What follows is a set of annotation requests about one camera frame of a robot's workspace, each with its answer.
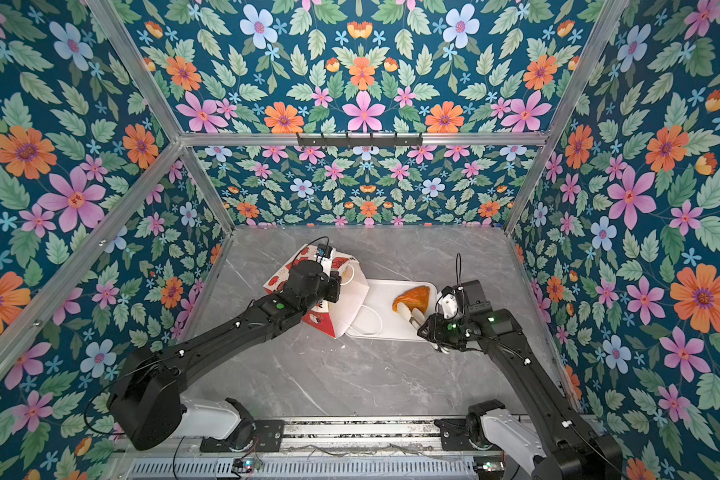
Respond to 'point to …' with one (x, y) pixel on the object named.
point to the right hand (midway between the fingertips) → (424, 331)
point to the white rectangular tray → (375, 317)
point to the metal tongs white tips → (416, 319)
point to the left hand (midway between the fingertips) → (343, 267)
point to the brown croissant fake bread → (416, 298)
